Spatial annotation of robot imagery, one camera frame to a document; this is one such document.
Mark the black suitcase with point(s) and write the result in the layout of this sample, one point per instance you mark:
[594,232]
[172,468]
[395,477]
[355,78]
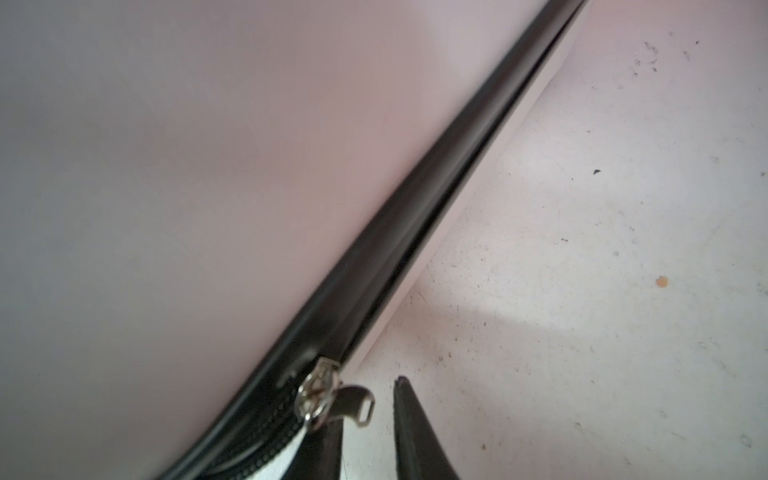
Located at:
[210,210]

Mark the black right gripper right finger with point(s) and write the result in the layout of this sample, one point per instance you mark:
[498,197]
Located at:
[419,454]

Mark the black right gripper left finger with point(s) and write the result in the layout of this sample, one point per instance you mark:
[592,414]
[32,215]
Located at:
[319,456]

